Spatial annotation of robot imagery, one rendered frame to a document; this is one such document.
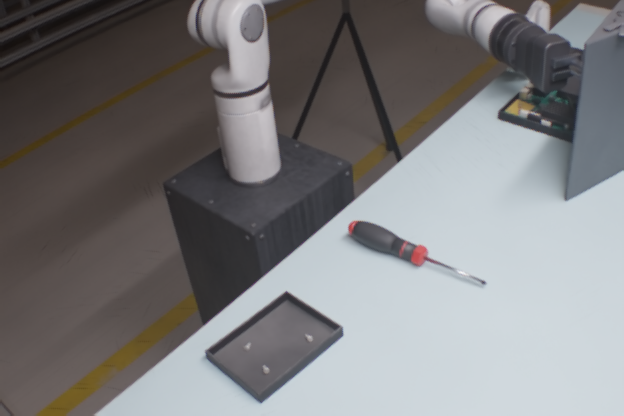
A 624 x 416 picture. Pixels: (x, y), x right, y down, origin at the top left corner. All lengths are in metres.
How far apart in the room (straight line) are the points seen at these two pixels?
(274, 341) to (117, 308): 1.62
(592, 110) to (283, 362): 0.44
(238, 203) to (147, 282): 1.24
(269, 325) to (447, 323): 0.18
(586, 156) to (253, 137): 0.53
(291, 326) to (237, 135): 0.48
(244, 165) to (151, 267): 1.30
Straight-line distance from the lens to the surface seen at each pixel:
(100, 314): 2.25
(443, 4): 1.09
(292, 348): 0.64
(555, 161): 0.90
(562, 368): 0.64
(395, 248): 0.72
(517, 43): 0.95
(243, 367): 0.64
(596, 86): 0.77
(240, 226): 1.04
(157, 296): 2.24
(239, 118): 1.05
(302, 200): 1.08
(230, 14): 0.97
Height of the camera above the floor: 1.49
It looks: 34 degrees down
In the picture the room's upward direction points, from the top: 8 degrees counter-clockwise
